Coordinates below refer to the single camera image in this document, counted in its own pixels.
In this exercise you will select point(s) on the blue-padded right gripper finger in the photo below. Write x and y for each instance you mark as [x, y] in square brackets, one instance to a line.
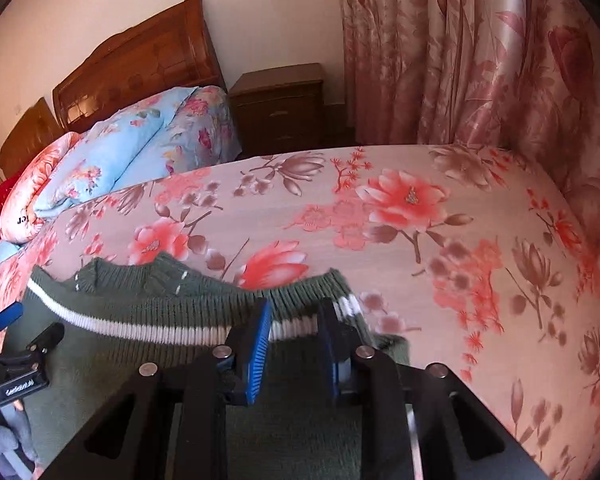
[340, 344]
[242, 359]

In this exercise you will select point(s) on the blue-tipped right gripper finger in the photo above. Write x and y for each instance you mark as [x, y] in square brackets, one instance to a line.
[10, 315]

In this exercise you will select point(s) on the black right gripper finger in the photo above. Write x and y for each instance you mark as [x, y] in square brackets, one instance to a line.
[46, 341]

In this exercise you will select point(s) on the green knit sweater white stripe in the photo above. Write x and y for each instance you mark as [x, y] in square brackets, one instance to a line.
[119, 317]

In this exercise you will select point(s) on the pink floral pillow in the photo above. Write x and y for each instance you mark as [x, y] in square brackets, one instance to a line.
[18, 222]

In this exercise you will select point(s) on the pink floral bed sheet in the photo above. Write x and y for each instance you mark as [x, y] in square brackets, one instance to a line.
[472, 255]

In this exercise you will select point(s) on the light blue floral quilt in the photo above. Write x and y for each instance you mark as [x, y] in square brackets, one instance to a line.
[172, 132]

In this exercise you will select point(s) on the dark wooden nightstand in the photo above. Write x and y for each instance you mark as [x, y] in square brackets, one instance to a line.
[283, 110]

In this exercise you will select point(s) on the brown wooden headboard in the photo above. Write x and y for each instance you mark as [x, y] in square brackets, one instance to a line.
[171, 49]

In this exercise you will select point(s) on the pink floral curtain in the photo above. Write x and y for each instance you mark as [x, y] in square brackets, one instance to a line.
[518, 74]

